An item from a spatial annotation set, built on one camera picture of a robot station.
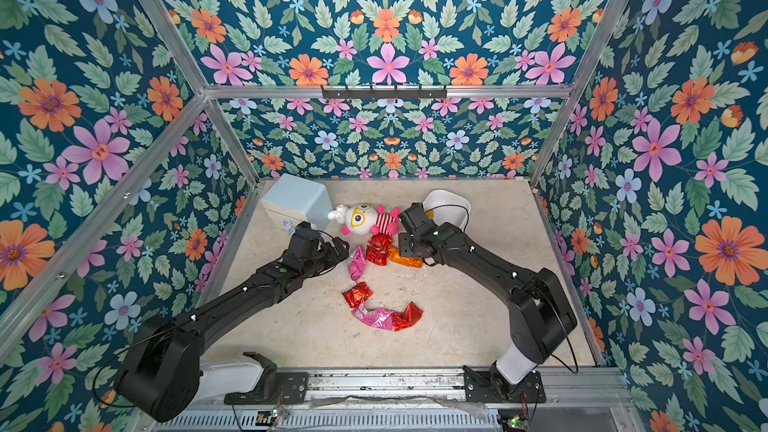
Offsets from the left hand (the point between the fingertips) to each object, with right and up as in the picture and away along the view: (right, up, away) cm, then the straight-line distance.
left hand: (344, 248), depth 87 cm
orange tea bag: (+20, -5, +9) cm, 23 cm away
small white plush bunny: (-5, +10, +17) cm, 20 cm away
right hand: (+20, +2, 0) cm, 20 cm away
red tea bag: (+4, -14, 0) cm, 14 cm away
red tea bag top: (+9, -2, +12) cm, 15 cm away
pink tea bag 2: (+11, -19, -4) cm, 23 cm away
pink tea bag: (+3, -5, +6) cm, 9 cm away
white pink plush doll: (+4, +8, +12) cm, 15 cm away
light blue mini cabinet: (-18, +14, +7) cm, 24 cm away
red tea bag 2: (+18, -19, -5) cm, 27 cm away
